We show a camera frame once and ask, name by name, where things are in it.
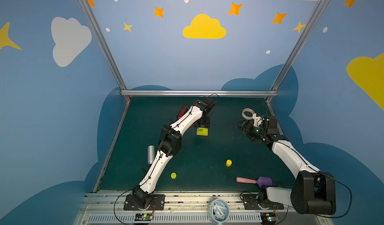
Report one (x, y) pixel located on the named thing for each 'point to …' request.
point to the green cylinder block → (173, 175)
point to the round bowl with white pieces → (218, 211)
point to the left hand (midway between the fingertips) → (205, 126)
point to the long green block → (202, 131)
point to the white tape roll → (245, 110)
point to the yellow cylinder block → (228, 163)
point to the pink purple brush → (261, 181)
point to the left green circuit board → (143, 217)
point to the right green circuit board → (268, 218)
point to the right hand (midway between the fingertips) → (240, 125)
